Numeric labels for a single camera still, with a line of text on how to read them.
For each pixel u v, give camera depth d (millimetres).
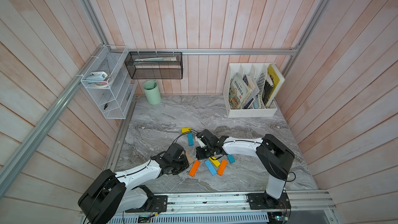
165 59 906
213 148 697
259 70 1060
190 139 954
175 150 675
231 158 876
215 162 858
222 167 845
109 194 410
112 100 780
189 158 868
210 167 839
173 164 733
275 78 960
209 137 725
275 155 504
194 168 853
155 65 1040
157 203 732
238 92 1010
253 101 1019
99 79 686
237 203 750
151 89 1042
